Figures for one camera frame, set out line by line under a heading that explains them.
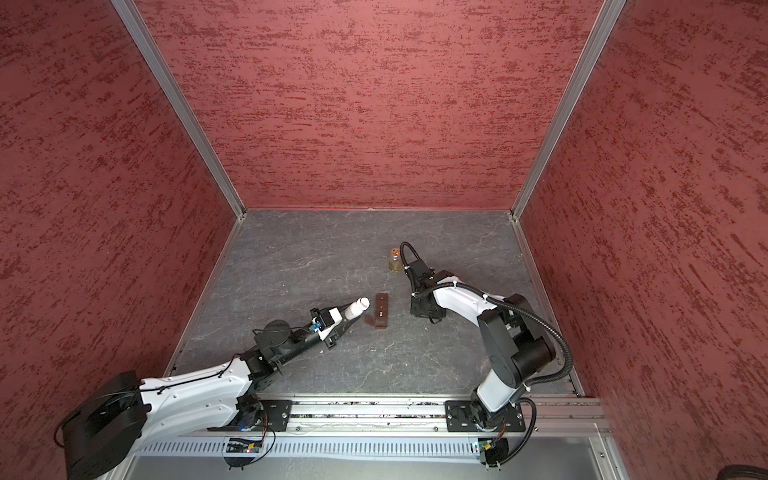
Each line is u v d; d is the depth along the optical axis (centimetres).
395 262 100
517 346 46
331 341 67
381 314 90
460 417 74
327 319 60
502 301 50
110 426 41
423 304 77
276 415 74
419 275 74
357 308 70
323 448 77
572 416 76
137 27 73
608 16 71
